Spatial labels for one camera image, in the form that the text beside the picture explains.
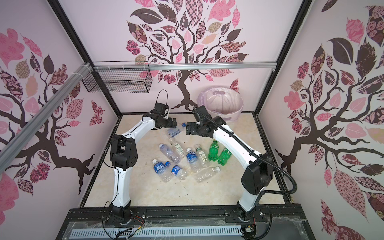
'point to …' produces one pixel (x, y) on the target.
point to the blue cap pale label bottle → (172, 132)
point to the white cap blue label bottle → (161, 169)
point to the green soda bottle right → (224, 156)
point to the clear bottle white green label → (178, 148)
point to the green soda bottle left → (213, 151)
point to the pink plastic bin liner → (221, 99)
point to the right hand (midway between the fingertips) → (193, 128)
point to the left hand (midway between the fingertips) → (170, 124)
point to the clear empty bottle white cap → (206, 173)
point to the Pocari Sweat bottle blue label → (193, 160)
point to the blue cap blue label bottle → (176, 170)
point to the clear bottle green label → (202, 155)
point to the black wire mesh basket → (120, 76)
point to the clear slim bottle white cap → (169, 154)
